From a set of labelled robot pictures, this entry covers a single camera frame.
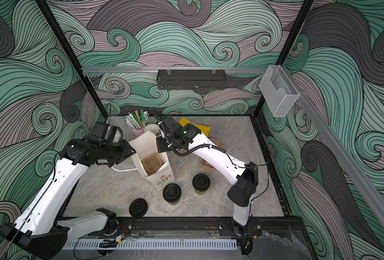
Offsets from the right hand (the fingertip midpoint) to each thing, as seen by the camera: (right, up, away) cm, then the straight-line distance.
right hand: (158, 147), depth 73 cm
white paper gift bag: (-8, +1, +8) cm, 12 cm away
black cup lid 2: (+7, -21, 0) cm, 22 cm away
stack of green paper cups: (-6, +9, +19) cm, 22 cm away
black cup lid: (+20, -17, +2) cm, 27 cm away
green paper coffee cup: (+20, -25, +10) cm, 34 cm away
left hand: (-10, -1, -4) cm, 11 cm away
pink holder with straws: (-17, +12, +22) cm, 31 cm away
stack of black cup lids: (-10, -30, +4) cm, 32 cm away
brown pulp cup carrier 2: (+24, -11, +15) cm, 31 cm away
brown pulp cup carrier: (-8, -12, +19) cm, 24 cm away
